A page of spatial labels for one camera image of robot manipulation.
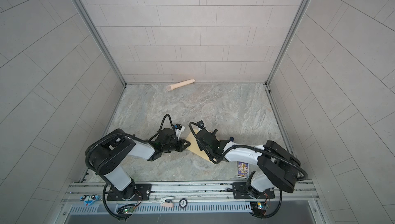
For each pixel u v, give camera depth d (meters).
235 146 0.54
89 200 0.67
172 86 1.11
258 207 0.68
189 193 0.72
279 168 0.42
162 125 0.71
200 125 0.72
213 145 0.64
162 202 0.67
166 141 0.71
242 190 0.71
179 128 0.81
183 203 0.68
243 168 0.77
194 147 0.87
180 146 0.77
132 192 0.65
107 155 0.46
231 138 0.88
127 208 0.64
